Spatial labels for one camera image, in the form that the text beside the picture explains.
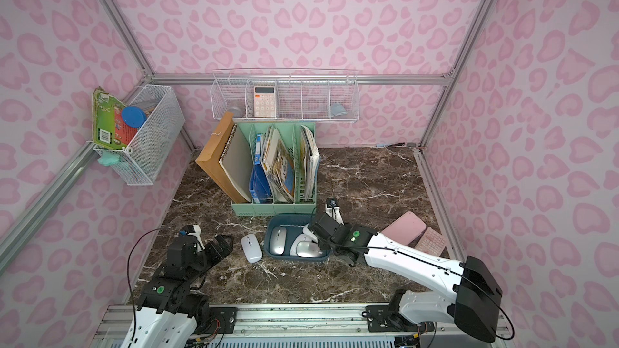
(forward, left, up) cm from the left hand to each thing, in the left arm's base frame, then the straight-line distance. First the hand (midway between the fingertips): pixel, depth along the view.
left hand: (224, 240), depth 80 cm
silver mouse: (+3, -16, -8) cm, 19 cm away
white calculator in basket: (+48, -10, +20) cm, 53 cm away
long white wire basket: (+55, -22, +19) cm, 62 cm away
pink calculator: (+3, -72, -9) cm, 73 cm away
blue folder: (+22, -8, 0) cm, 23 cm away
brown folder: (+17, +2, +22) cm, 28 cm away
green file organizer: (+38, -24, +8) cm, 46 cm away
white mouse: (0, -7, -8) cm, 11 cm away
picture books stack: (+23, -16, +11) cm, 30 cm away
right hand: (+2, -33, +2) cm, 33 cm away
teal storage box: (+4, -20, -8) cm, 22 cm away
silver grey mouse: (0, -27, -8) cm, 28 cm away
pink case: (+8, -64, -9) cm, 65 cm away
